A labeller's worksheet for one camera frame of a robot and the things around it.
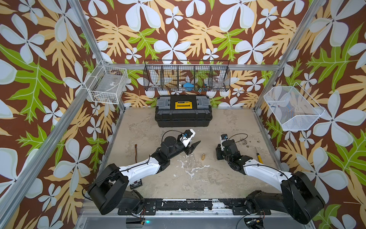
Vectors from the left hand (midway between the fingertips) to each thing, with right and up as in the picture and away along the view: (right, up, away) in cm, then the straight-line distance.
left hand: (196, 135), depth 77 cm
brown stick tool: (-41, -9, +21) cm, 47 cm away
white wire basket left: (-55, +31, +10) cm, 64 cm away
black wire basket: (-5, +40, +22) cm, 46 cm away
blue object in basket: (-4, +32, +18) cm, 37 cm away
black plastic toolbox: (-7, +15, +19) cm, 25 cm away
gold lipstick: (+5, -15, +12) cm, 20 cm away
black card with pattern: (-34, -28, +3) cm, 45 cm away
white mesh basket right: (+57, +14, +3) cm, 59 cm away
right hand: (+15, -9, +13) cm, 22 cm away
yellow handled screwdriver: (+42, -16, +14) cm, 47 cm away
